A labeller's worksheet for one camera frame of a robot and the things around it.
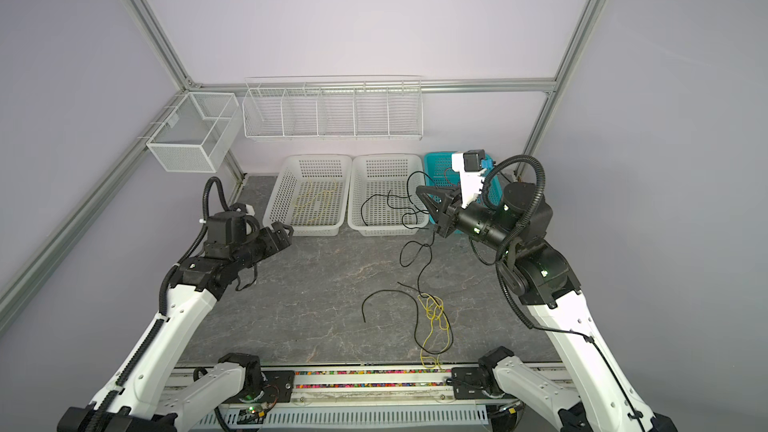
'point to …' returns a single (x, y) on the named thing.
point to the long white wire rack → (340, 107)
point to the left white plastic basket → (310, 194)
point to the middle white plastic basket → (373, 173)
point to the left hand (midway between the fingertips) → (281, 238)
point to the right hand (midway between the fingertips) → (418, 193)
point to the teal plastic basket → (439, 172)
